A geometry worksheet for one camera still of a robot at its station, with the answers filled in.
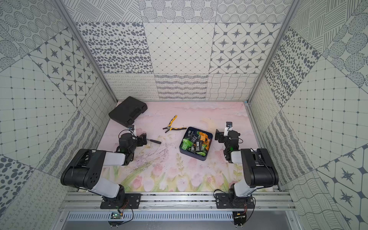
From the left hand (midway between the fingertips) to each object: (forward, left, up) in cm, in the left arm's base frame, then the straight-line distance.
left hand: (137, 132), depth 94 cm
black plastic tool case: (+18, +14, 0) cm, 23 cm away
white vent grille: (-45, -18, -7) cm, 49 cm away
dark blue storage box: (-7, -39, -2) cm, 39 cm away
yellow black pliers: (+7, -20, -5) cm, 22 cm away
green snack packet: (-7, -33, -2) cm, 34 cm away
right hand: (+3, -59, -1) cm, 59 cm away
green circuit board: (-45, +2, -8) cm, 45 cm away
